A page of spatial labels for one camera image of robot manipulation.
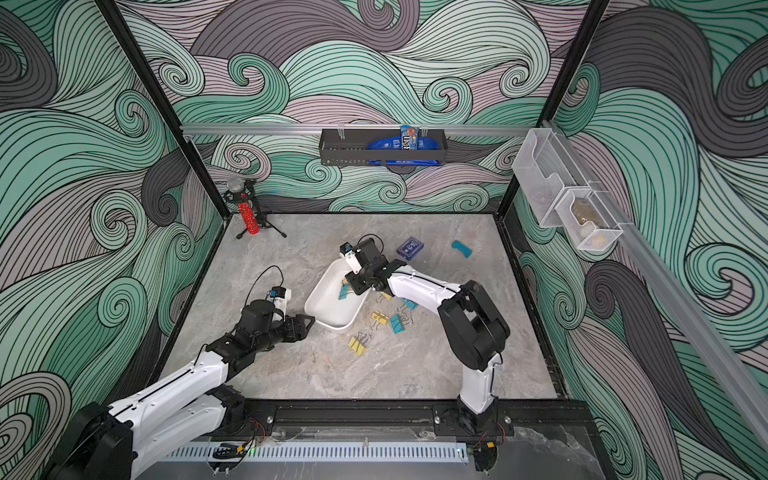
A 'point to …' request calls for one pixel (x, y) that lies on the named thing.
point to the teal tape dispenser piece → (465, 250)
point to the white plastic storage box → (323, 305)
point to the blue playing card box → (410, 248)
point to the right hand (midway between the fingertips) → (359, 274)
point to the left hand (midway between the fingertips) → (307, 316)
